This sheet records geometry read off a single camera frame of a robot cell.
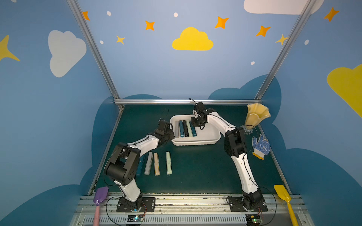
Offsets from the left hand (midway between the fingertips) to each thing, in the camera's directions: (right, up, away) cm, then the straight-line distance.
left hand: (175, 133), depth 95 cm
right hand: (+14, +7, +11) cm, 19 cm away
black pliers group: (+8, +2, +9) cm, 12 cm away
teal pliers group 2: (+13, +2, +9) cm, 16 cm away
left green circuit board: (-19, -42, -25) cm, 52 cm away
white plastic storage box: (+22, -2, +5) cm, 23 cm away
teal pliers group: (+4, +2, +9) cm, 10 cm away
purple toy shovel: (-40, -32, -19) cm, 55 cm away
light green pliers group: (-4, -18, -8) cm, 20 cm away
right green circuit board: (+42, -43, -24) cm, 64 cm away
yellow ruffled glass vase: (+56, +14, 0) cm, 57 cm away
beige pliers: (-11, -19, -9) cm, 24 cm away
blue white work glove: (+60, -11, +1) cm, 61 cm away
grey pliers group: (-16, -18, -8) cm, 26 cm away
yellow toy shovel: (+61, -32, -19) cm, 72 cm away
